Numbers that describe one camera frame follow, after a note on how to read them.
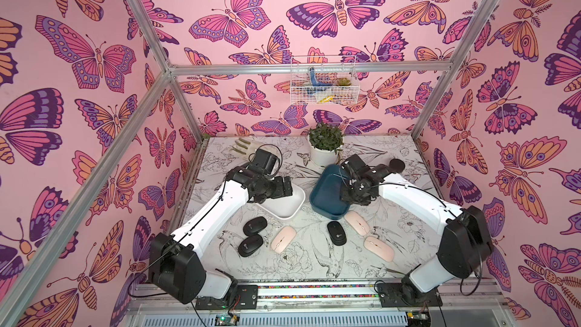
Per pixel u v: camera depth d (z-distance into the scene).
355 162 0.69
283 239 0.85
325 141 0.95
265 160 0.62
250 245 0.83
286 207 0.94
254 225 0.90
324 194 0.97
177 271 0.40
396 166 1.04
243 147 1.17
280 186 0.71
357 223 0.88
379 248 0.82
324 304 0.73
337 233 0.85
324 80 0.95
